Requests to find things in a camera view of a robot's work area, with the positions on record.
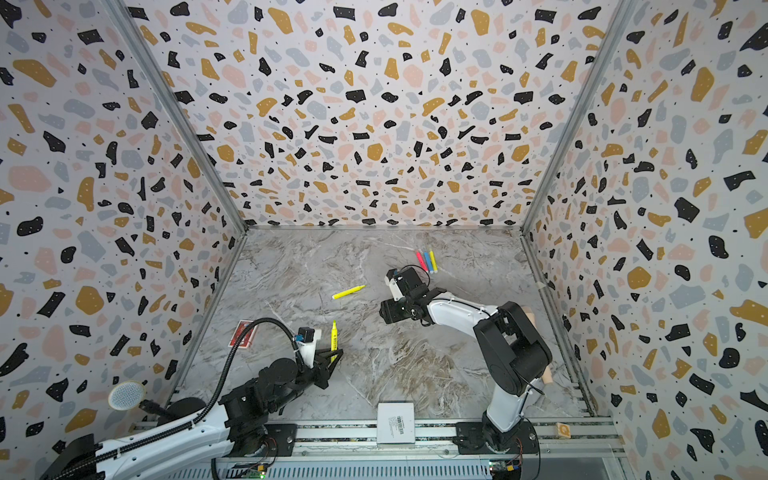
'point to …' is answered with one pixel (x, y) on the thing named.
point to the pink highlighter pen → (421, 261)
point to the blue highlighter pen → (428, 263)
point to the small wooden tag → (563, 430)
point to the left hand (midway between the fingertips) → (342, 349)
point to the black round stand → (183, 406)
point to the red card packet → (248, 337)
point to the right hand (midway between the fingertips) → (383, 305)
